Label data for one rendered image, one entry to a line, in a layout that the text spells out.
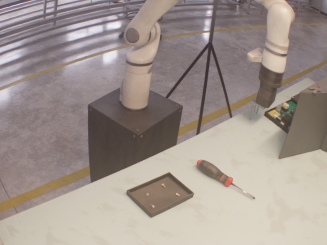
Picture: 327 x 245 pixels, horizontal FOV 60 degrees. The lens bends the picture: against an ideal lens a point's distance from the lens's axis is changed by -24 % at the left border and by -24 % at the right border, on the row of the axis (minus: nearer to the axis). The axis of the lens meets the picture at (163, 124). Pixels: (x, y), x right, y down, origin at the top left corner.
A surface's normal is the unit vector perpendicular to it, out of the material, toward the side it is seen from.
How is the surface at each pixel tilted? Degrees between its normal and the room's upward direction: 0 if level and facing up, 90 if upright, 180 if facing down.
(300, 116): 90
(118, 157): 90
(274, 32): 102
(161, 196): 0
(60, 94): 0
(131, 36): 92
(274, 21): 106
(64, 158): 0
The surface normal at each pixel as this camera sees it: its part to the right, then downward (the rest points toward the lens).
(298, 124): 0.29, 0.58
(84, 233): 0.11, -0.82
